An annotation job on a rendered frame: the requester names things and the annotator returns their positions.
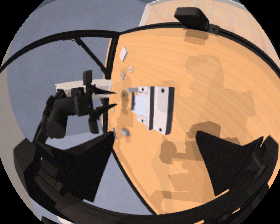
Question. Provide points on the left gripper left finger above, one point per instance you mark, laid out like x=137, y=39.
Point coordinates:
x=82, y=165

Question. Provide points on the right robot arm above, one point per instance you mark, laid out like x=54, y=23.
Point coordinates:
x=55, y=126

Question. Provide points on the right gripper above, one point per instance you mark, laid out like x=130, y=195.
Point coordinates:
x=87, y=79

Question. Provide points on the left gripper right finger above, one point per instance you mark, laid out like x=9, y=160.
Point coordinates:
x=223, y=159

